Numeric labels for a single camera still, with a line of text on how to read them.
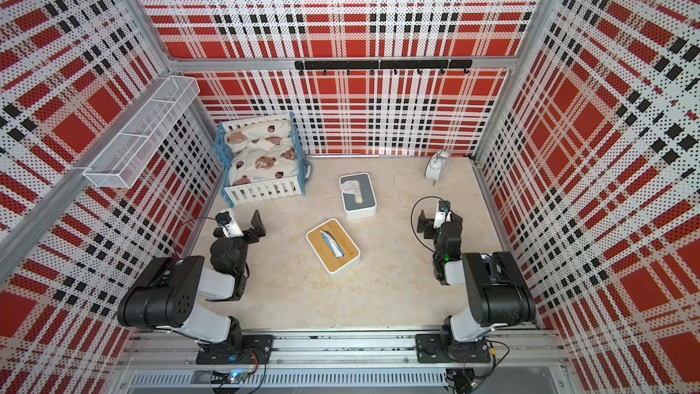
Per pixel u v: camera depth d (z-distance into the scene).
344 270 0.84
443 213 0.78
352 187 1.04
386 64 0.90
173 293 0.46
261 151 1.12
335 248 0.86
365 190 1.05
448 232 0.72
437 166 1.04
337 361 0.73
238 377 0.69
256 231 0.82
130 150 0.73
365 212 0.99
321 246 0.89
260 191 1.03
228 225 0.75
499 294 0.45
